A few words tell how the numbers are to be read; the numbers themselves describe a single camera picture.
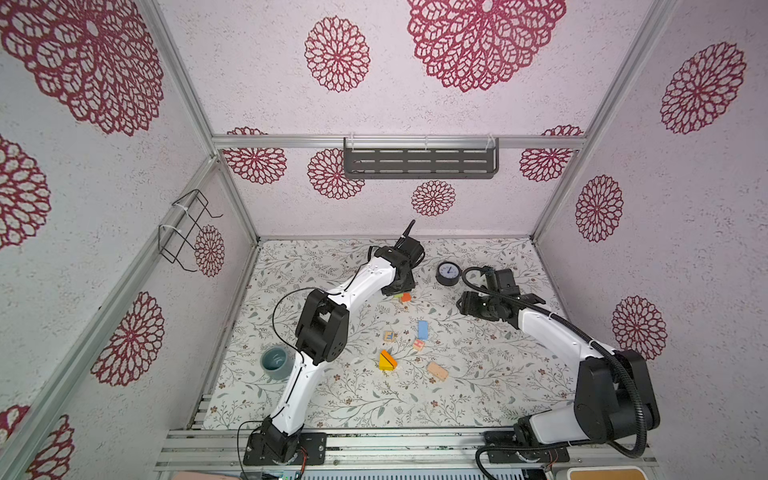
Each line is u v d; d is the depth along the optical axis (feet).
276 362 2.80
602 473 2.17
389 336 3.02
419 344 2.99
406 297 3.27
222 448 2.49
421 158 3.09
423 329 3.10
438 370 2.84
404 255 2.34
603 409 1.40
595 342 1.55
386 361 2.82
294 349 1.96
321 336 1.85
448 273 3.48
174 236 2.45
